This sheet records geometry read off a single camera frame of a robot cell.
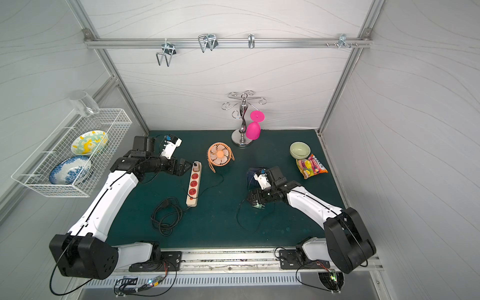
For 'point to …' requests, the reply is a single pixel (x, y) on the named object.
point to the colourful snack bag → (310, 167)
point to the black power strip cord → (167, 214)
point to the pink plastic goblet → (253, 129)
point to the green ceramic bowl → (300, 150)
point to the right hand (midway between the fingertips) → (255, 195)
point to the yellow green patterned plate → (89, 142)
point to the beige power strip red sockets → (194, 187)
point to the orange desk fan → (219, 154)
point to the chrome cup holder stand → (240, 137)
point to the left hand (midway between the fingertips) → (183, 161)
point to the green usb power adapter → (259, 205)
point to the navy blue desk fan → (253, 183)
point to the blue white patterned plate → (71, 170)
